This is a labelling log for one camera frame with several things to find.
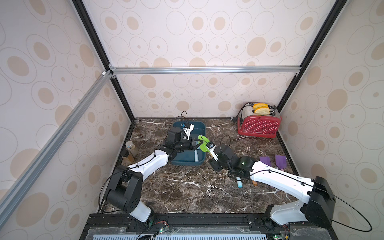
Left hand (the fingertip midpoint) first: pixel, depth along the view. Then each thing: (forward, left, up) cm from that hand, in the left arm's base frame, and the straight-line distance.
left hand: (206, 142), depth 80 cm
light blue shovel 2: (-15, -20, -18) cm, 31 cm away
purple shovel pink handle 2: (-1, -49, -20) cm, 53 cm away
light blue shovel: (+2, +5, -19) cm, 20 cm away
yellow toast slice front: (+26, -38, -1) cm, 46 cm away
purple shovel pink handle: (0, -40, -19) cm, 44 cm away
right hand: (-7, -4, -5) cm, 10 cm away
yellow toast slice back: (+30, -35, +1) cm, 46 cm away
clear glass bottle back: (+4, +45, -12) cm, 47 cm away
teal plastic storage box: (+2, +11, -21) cm, 23 cm away
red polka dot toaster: (+20, -42, -8) cm, 47 cm away
